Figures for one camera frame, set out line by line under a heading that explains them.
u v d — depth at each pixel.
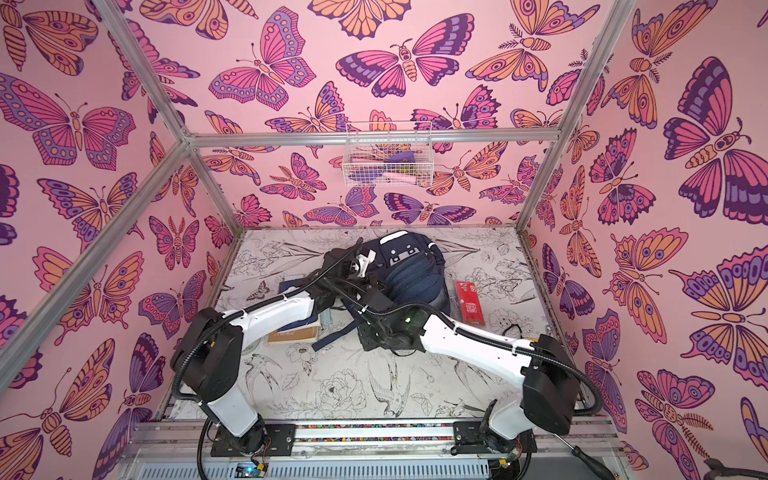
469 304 0.97
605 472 0.68
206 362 0.46
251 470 0.72
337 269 0.70
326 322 0.95
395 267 0.91
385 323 0.57
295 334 0.88
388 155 0.96
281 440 0.73
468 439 0.73
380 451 0.73
